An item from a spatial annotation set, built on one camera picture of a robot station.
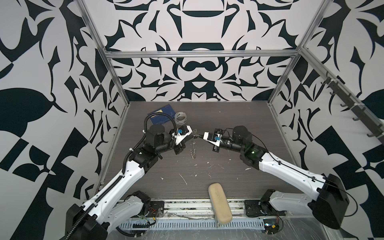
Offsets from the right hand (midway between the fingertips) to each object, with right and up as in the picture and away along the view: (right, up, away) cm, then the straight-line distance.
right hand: (202, 133), depth 69 cm
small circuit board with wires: (+33, -43, +2) cm, 55 cm away
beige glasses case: (+9, -34, +4) cm, 36 cm away
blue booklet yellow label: (-29, +6, +45) cm, 54 cm away
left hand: (-5, +1, +2) cm, 5 cm away
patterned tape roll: (-13, +7, +40) cm, 43 cm away
